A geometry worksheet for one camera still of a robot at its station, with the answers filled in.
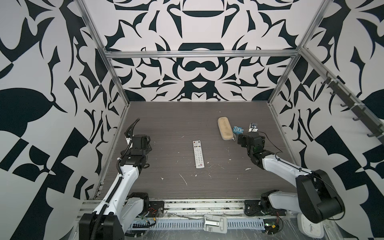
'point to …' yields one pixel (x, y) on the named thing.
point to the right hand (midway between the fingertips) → (251, 133)
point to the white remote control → (198, 156)
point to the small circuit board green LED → (271, 226)
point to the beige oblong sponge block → (225, 128)
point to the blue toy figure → (238, 130)
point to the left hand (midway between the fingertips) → (135, 144)
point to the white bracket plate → (215, 223)
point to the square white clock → (309, 228)
